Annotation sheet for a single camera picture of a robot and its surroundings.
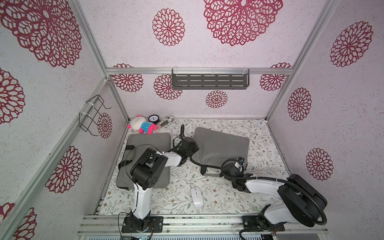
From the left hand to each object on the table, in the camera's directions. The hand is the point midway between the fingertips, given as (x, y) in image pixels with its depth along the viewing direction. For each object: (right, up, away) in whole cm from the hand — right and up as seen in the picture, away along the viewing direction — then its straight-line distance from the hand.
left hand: (199, 145), depth 99 cm
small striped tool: (-26, +17, +16) cm, 35 cm away
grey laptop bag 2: (+9, -2, +2) cm, 9 cm away
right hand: (+17, -15, -7) cm, 24 cm away
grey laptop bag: (-45, +1, +5) cm, 45 cm away
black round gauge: (-35, +19, +18) cm, 43 cm away
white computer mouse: (-2, -27, -18) cm, 33 cm away
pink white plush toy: (-44, +15, +10) cm, 47 cm away
